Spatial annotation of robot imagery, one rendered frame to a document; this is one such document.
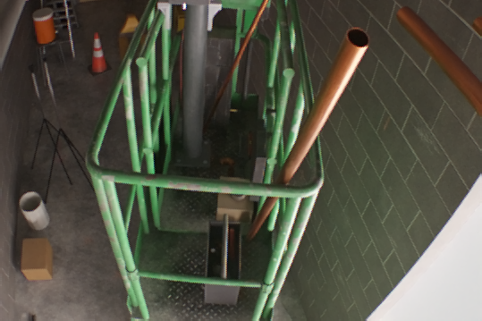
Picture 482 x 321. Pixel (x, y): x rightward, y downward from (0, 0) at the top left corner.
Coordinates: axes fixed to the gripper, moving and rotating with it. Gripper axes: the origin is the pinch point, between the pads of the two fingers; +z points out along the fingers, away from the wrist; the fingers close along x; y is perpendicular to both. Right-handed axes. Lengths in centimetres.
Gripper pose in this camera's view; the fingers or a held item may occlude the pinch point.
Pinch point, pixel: (189, 22)
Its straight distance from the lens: 142.5
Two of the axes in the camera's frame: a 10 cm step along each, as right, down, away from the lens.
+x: 10.0, 0.4, 0.8
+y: 0.2, 7.1, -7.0
